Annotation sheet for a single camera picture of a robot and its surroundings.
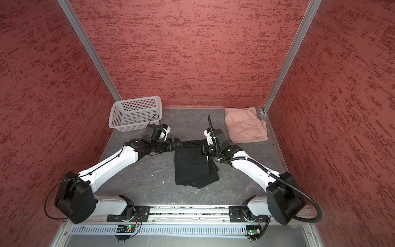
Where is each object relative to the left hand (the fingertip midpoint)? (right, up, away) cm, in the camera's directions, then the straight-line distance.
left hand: (176, 148), depth 83 cm
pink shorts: (+44, +12, +24) cm, 52 cm away
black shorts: (+9, -11, +2) cm, 14 cm away
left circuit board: (-22, -36, -11) cm, 44 cm away
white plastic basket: (-38, +21, +35) cm, 56 cm away
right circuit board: (+38, -37, -12) cm, 55 cm away
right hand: (+12, -2, -1) cm, 12 cm away
